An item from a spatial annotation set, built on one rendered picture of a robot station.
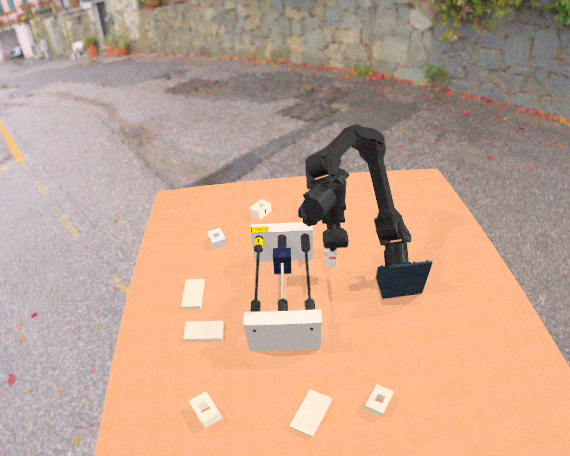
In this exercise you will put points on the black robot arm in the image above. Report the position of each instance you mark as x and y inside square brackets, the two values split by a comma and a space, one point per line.
[331, 189]

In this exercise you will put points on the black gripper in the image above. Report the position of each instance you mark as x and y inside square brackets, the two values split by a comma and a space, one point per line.
[335, 236]

